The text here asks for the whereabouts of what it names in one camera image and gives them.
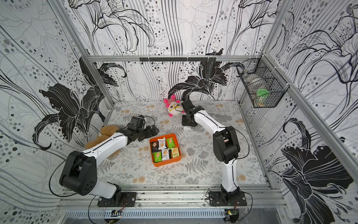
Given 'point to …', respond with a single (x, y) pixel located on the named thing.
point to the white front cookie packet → (165, 154)
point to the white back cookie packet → (161, 143)
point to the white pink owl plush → (175, 106)
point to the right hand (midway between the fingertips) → (188, 121)
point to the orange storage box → (154, 137)
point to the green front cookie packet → (157, 157)
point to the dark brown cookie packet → (155, 146)
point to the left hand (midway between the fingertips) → (155, 134)
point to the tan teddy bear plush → (106, 131)
